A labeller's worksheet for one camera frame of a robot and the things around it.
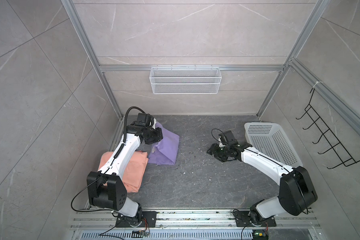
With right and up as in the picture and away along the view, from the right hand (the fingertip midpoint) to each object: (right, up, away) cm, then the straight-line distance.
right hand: (209, 152), depth 87 cm
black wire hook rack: (+50, +2, -29) cm, 58 cm away
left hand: (-27, +11, -4) cm, 30 cm away
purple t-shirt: (-26, 0, 0) cm, 26 cm away
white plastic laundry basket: (+47, +6, +17) cm, 50 cm away
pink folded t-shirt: (-43, -10, -5) cm, 45 cm away
